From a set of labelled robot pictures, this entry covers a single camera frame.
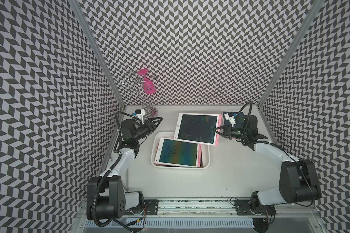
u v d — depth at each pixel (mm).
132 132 640
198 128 864
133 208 666
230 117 770
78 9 710
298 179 858
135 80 1066
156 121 740
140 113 738
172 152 909
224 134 745
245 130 677
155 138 913
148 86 1031
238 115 768
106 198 401
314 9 670
